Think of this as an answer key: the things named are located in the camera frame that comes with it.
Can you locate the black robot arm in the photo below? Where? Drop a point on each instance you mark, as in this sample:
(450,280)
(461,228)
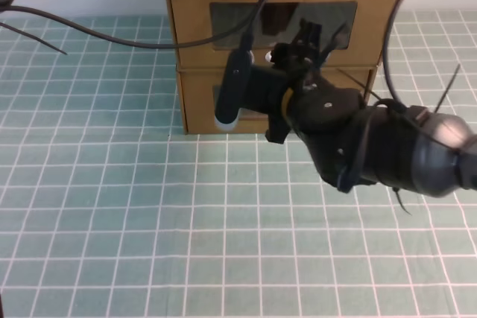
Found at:
(350,142)

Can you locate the cyan checkered tablecloth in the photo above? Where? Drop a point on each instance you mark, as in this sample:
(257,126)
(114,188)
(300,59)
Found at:
(108,209)

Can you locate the white drawer handle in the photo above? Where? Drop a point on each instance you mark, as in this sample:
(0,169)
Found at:
(268,57)

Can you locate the brown cardboard shoebox cabinet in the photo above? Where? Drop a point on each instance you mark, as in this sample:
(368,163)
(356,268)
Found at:
(202,55)

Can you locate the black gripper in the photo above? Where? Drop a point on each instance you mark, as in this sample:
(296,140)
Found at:
(297,98)

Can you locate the cardboard shoebox drawer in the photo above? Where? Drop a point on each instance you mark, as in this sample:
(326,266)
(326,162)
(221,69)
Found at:
(196,88)
(365,22)

